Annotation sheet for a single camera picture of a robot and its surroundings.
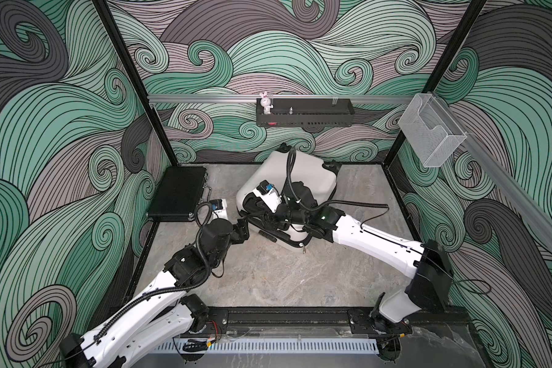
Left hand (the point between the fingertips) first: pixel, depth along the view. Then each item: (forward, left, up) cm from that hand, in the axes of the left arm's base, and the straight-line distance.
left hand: (239, 217), depth 73 cm
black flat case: (+22, +31, -17) cm, 42 cm away
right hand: (+1, -4, +2) cm, 5 cm away
